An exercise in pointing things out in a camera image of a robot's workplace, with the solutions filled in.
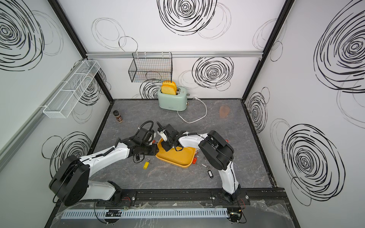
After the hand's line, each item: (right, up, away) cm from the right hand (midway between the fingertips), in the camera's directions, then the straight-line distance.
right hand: (164, 144), depth 93 cm
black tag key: (+29, -14, -10) cm, 34 cm away
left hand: (-3, -2, -6) cm, 7 cm away
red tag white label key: (-3, +6, -18) cm, 19 cm away
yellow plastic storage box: (+14, -7, -8) cm, 17 cm away
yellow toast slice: (+2, +39, +6) cm, 39 cm away
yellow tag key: (-10, -10, -7) cm, 16 cm away
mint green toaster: (+8, +29, +16) cm, 34 cm away
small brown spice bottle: (-35, +21, +6) cm, 41 cm away
